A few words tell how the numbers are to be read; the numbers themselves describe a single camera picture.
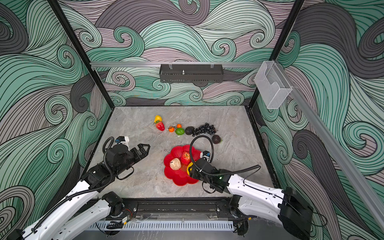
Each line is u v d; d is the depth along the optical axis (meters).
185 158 0.85
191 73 0.95
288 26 0.78
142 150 0.66
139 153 0.66
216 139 0.94
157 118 1.08
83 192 0.46
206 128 1.01
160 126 1.04
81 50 0.87
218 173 0.59
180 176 0.85
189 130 1.01
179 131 1.01
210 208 0.74
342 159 0.49
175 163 0.82
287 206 0.41
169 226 0.76
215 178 0.60
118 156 0.54
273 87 0.76
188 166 0.81
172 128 1.04
